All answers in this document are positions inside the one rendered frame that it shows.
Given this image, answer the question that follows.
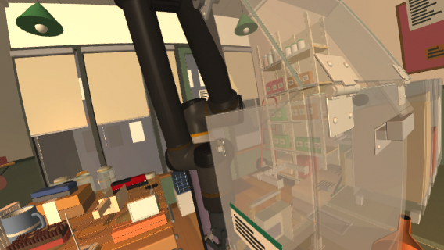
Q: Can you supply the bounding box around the green cone lamp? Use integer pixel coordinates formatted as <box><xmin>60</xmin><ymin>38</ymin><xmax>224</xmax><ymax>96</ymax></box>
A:
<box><xmin>15</xmin><ymin>2</ymin><xmax>65</xmax><ymax>38</ymax></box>
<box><xmin>234</xmin><ymin>13</ymin><xmax>259</xmax><ymax>37</ymax></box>

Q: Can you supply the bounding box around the white small box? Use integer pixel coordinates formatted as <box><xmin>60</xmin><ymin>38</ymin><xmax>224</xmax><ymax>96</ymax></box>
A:
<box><xmin>174</xmin><ymin>190</ymin><xmax>197</xmax><ymax>218</ymax></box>

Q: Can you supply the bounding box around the blue calculator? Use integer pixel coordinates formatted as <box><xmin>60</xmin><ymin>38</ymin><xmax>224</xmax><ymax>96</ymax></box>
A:
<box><xmin>170</xmin><ymin>170</ymin><xmax>192</xmax><ymax>195</ymax></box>

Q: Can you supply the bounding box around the red notice board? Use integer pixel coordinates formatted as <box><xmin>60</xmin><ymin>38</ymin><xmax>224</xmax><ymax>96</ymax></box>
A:
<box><xmin>395</xmin><ymin>0</ymin><xmax>444</xmax><ymax>75</ymax></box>

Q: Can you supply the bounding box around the orange funnel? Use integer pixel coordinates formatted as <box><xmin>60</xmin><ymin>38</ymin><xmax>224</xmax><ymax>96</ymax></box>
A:
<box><xmin>371</xmin><ymin>214</ymin><xmax>424</xmax><ymax>250</ymax></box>

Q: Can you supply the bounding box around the orange flat box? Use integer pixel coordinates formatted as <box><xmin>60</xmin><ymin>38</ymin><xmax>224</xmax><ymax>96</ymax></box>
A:
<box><xmin>110</xmin><ymin>212</ymin><xmax>170</xmax><ymax>245</ymax></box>

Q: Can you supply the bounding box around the window with cream blind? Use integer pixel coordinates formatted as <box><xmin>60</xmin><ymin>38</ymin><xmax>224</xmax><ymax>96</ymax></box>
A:
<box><xmin>78</xmin><ymin>46</ymin><xmax>164</xmax><ymax>181</ymax></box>
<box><xmin>10</xmin><ymin>48</ymin><xmax>91</xmax><ymax>187</ymax></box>

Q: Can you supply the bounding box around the clear bin lid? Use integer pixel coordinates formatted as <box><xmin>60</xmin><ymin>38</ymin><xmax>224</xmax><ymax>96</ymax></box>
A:
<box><xmin>239</xmin><ymin>0</ymin><xmax>412</xmax><ymax>91</ymax></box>

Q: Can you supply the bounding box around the beige lid hinge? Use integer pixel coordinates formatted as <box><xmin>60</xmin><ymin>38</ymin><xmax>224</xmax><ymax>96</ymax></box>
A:
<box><xmin>314</xmin><ymin>52</ymin><xmax>362</xmax><ymax>138</ymax></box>

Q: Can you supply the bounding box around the brown and red brush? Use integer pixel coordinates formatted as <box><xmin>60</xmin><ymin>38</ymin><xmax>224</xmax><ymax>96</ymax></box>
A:
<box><xmin>4</xmin><ymin>220</ymin><xmax>70</xmax><ymax>250</ymax></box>

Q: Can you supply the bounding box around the blue flat box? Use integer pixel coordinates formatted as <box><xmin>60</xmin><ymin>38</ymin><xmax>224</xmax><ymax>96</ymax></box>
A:
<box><xmin>30</xmin><ymin>180</ymin><xmax>79</xmax><ymax>201</ymax></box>

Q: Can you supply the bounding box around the green framed door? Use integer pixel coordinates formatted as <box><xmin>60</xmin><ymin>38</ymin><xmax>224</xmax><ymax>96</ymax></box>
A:
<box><xmin>174</xmin><ymin>44</ymin><xmax>211</xmax><ymax>105</ymax></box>

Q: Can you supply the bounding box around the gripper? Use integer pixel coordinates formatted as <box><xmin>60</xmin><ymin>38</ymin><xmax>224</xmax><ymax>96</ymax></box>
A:
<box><xmin>204</xmin><ymin>217</ymin><xmax>231</xmax><ymax>250</ymax></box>

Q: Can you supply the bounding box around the white paper sheet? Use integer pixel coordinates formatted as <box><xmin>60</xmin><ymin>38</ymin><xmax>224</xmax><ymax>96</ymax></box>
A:
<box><xmin>128</xmin><ymin>120</ymin><xmax>147</xmax><ymax>144</ymax></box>

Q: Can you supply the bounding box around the cream shelf unit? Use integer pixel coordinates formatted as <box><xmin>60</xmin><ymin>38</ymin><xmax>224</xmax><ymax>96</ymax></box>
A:
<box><xmin>256</xmin><ymin>12</ymin><xmax>342</xmax><ymax>181</ymax></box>

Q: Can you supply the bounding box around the glass jar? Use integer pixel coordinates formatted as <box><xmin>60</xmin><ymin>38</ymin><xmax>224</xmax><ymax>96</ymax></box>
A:
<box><xmin>52</xmin><ymin>176</ymin><xmax>73</xmax><ymax>187</ymax></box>
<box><xmin>95</xmin><ymin>165</ymin><xmax>117</xmax><ymax>191</ymax></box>
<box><xmin>73</xmin><ymin>170</ymin><xmax>95</xmax><ymax>192</ymax></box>

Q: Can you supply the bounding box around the green-edged white price ticket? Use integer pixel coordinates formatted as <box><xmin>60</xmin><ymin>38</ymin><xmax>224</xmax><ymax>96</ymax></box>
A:
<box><xmin>229</xmin><ymin>202</ymin><xmax>284</xmax><ymax>250</ymax></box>

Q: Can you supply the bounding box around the cream fascia sign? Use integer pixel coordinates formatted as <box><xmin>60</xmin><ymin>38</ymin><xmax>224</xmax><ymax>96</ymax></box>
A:
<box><xmin>4</xmin><ymin>1</ymin><xmax>252</xmax><ymax>50</ymax></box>

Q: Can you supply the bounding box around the green pad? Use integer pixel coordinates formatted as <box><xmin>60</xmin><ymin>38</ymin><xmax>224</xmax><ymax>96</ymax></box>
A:
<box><xmin>159</xmin><ymin>174</ymin><xmax>178</xmax><ymax>206</ymax></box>

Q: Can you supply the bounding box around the clear gravity bin body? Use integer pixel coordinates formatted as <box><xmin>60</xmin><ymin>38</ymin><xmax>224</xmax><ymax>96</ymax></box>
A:
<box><xmin>204</xmin><ymin>77</ymin><xmax>424</xmax><ymax>250</ymax></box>

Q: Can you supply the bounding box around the blue mug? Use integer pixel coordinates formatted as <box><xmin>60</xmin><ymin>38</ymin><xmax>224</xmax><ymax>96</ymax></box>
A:
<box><xmin>0</xmin><ymin>205</ymin><xmax>47</xmax><ymax>244</ymax></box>

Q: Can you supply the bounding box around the orange cardboard box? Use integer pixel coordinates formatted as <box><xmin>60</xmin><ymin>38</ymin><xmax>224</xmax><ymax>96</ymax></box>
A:
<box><xmin>34</xmin><ymin>183</ymin><xmax>97</xmax><ymax>218</ymax></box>

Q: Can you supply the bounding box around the beige latch bracket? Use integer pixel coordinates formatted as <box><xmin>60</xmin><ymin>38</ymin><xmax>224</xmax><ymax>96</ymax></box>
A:
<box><xmin>373</xmin><ymin>112</ymin><xmax>415</xmax><ymax>155</ymax></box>

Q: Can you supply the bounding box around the red and black tool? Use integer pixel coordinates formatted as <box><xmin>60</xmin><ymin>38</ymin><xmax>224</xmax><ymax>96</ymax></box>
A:
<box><xmin>110</xmin><ymin>173</ymin><xmax>150</xmax><ymax>192</ymax></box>

